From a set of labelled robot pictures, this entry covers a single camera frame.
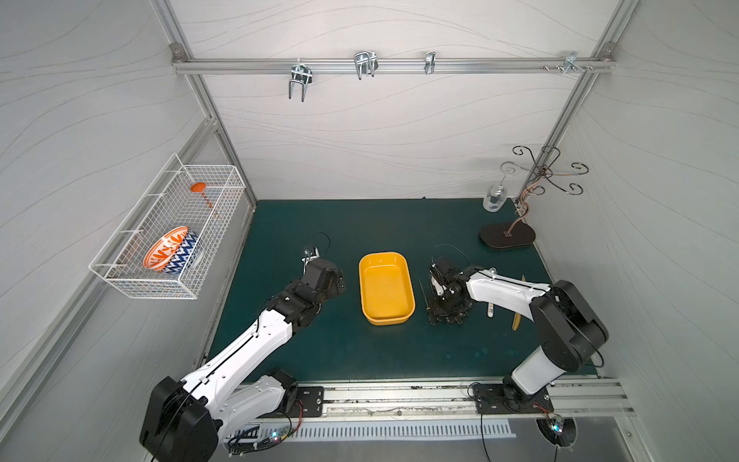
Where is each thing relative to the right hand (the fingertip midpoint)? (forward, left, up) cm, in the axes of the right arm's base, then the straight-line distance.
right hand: (437, 311), depth 90 cm
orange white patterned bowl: (-3, +68, +35) cm, 76 cm away
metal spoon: (-11, -6, +30) cm, 33 cm away
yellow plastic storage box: (+7, +16, +3) cm, 18 cm away
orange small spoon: (+18, +69, +35) cm, 79 cm away
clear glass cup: (+33, -20, +19) cm, 43 cm away
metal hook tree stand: (+31, -31, +2) cm, 44 cm away
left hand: (+2, +34, +15) cm, 37 cm away
